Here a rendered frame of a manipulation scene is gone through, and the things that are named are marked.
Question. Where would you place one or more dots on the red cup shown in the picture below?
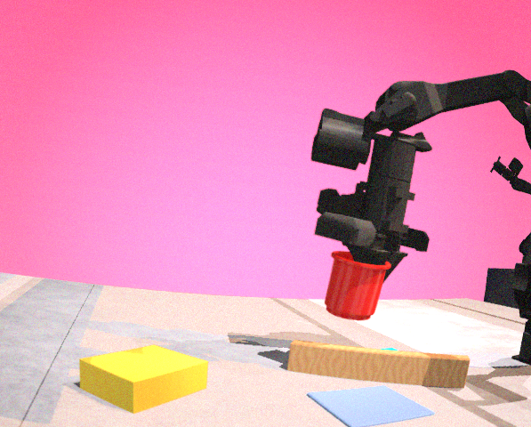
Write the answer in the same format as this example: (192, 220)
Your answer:
(354, 288)

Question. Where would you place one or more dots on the tan wooden bar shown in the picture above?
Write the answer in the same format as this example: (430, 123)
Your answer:
(387, 366)

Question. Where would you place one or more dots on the yellow flat box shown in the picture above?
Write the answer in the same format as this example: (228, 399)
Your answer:
(142, 378)

